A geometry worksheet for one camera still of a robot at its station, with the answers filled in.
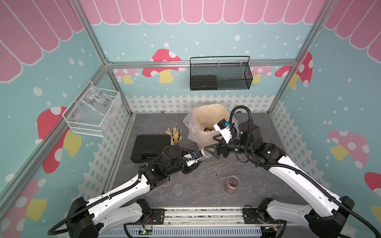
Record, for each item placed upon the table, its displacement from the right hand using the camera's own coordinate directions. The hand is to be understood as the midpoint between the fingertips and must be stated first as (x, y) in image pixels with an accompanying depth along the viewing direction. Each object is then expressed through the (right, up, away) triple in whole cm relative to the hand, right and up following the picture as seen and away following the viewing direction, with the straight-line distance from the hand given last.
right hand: (209, 142), depth 66 cm
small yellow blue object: (-35, +20, +58) cm, 71 cm away
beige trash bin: (0, +14, +26) cm, 29 cm away
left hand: (-6, -8, +8) cm, 13 cm away
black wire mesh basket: (+16, +40, +30) cm, 52 cm away
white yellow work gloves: (-21, +2, +40) cm, 45 cm away
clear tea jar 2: (+15, -24, +16) cm, 32 cm away
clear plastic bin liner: (-11, +10, +20) cm, 25 cm away
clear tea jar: (-2, -5, -3) cm, 6 cm away
